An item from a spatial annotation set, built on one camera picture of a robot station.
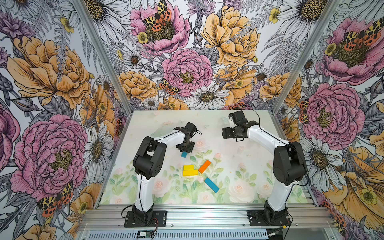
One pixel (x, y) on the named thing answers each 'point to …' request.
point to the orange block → (204, 166)
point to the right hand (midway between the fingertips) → (228, 136)
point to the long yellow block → (187, 173)
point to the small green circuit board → (143, 234)
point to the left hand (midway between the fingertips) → (185, 152)
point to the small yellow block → (188, 167)
